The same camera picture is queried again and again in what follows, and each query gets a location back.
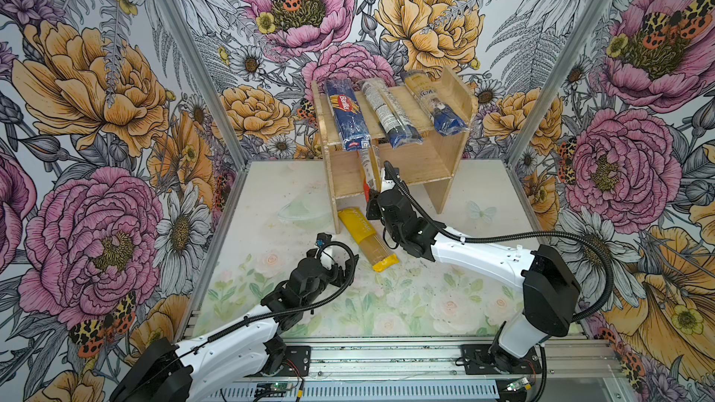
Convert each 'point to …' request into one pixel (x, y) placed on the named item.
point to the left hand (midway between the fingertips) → (342, 259)
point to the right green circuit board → (517, 384)
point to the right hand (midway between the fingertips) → (373, 197)
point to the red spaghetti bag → (369, 181)
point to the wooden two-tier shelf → (428, 165)
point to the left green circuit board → (274, 387)
